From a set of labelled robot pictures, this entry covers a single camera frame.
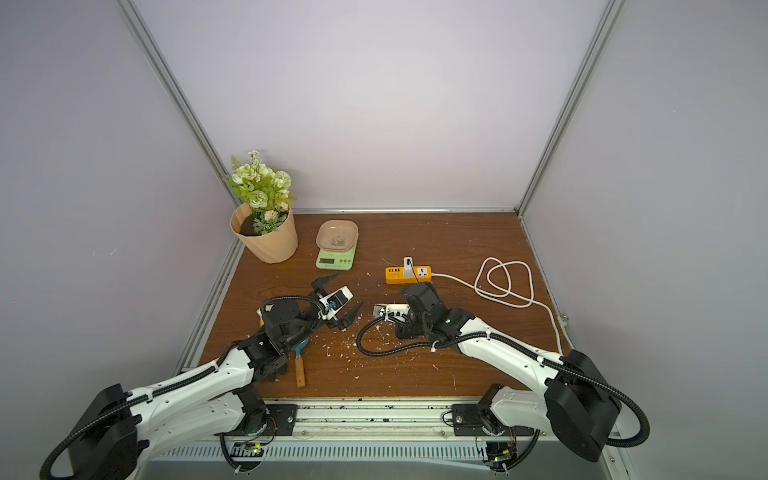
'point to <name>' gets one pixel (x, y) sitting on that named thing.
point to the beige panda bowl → (338, 235)
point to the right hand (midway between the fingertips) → (401, 300)
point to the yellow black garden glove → (259, 313)
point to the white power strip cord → (506, 295)
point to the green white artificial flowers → (266, 190)
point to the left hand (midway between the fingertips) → (350, 285)
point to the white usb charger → (408, 267)
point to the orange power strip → (420, 274)
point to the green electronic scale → (336, 260)
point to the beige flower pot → (275, 247)
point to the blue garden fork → (299, 364)
